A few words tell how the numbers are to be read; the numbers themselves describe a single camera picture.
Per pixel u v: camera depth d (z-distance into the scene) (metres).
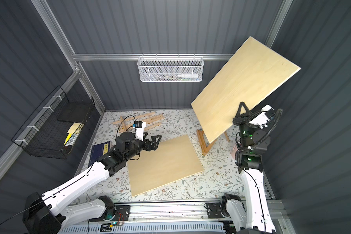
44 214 0.38
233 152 0.95
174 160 0.92
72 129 0.74
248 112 0.57
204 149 0.91
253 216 0.40
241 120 0.55
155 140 0.67
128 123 1.12
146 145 0.66
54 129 0.73
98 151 0.96
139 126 0.64
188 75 0.92
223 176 0.87
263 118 0.53
